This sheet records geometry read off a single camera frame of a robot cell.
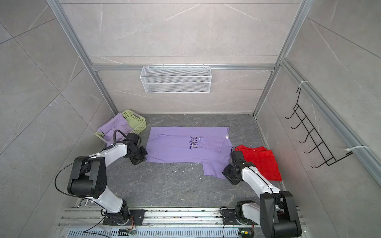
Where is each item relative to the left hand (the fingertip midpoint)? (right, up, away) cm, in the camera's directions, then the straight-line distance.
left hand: (147, 154), depth 94 cm
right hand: (+49, -10, -6) cm, 51 cm away
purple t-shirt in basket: (-27, +21, +16) cm, 37 cm away
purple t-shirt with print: (+42, +4, +7) cm, 43 cm away
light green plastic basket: (-15, +21, +20) cm, 33 cm away
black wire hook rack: (+86, +5, -33) cm, 93 cm away
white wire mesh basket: (+18, +50, +7) cm, 54 cm away
